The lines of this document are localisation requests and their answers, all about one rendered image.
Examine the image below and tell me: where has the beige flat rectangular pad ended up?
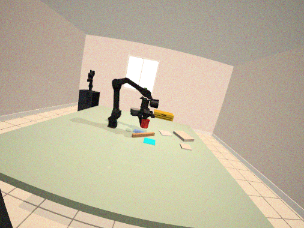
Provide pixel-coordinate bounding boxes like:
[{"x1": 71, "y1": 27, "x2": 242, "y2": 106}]
[{"x1": 173, "y1": 131, "x2": 194, "y2": 142}]

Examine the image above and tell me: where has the tan flat bar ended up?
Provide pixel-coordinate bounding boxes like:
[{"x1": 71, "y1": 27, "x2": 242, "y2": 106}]
[{"x1": 132, "y1": 132, "x2": 155, "y2": 138}]

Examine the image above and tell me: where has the red cup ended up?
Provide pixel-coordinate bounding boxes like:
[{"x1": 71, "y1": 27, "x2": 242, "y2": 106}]
[{"x1": 140, "y1": 119, "x2": 150, "y2": 128}]

